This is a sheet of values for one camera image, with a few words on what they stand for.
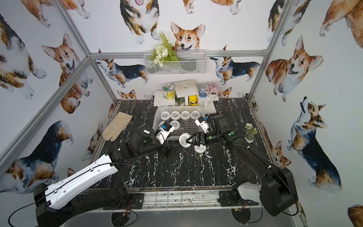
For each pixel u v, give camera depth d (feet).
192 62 3.03
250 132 2.96
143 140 1.66
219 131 2.06
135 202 2.40
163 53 2.55
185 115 3.35
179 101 3.61
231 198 2.43
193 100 3.53
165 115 3.36
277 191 1.32
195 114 3.38
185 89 3.20
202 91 3.21
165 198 2.48
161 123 3.20
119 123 3.48
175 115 3.37
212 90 3.05
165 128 1.89
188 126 3.43
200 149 2.81
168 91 3.15
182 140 2.40
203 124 2.36
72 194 1.37
